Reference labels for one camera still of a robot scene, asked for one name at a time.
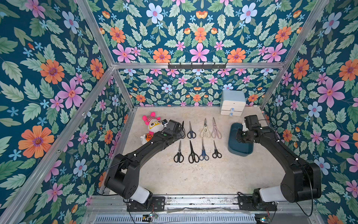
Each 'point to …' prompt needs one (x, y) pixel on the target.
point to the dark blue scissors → (191, 134)
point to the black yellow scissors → (182, 125)
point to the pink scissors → (215, 133)
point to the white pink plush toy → (155, 125)
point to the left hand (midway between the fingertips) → (179, 133)
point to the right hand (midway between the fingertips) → (236, 135)
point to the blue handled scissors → (203, 156)
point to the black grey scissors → (179, 157)
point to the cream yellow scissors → (205, 132)
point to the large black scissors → (193, 157)
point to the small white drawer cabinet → (232, 102)
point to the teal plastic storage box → (242, 149)
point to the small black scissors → (216, 154)
